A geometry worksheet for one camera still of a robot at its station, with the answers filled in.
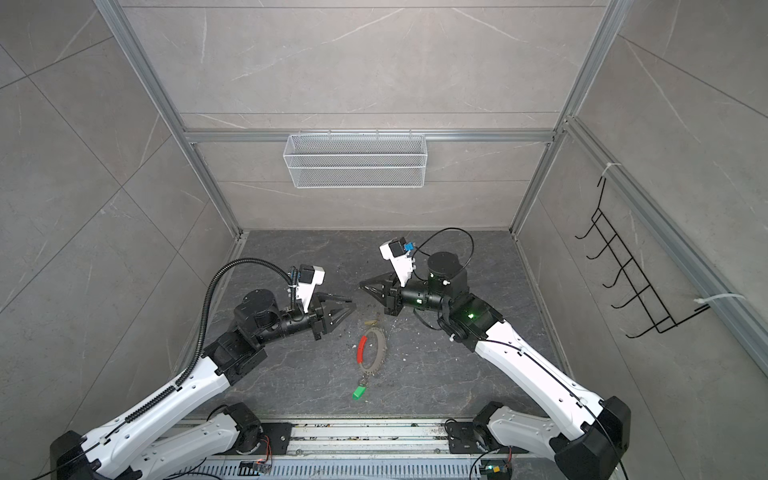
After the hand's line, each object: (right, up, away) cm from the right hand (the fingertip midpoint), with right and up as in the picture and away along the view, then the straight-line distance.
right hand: (363, 284), depth 63 cm
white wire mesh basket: (-6, +39, +38) cm, 55 cm away
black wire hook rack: (+62, -3, 0) cm, 62 cm away
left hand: (-2, -3, 0) cm, 4 cm away
